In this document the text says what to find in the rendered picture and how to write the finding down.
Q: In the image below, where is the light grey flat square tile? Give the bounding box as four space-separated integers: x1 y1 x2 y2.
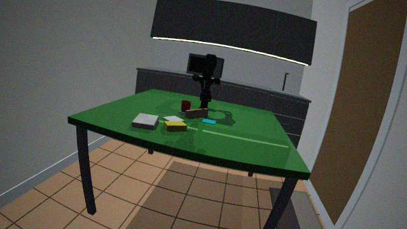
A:
162 116 185 122

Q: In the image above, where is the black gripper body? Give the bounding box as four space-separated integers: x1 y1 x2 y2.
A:
192 74 221 85

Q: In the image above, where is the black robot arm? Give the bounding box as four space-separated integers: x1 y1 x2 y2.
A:
199 54 217 109

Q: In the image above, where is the tan wooden flat bar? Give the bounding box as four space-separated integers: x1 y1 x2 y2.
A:
185 108 209 118

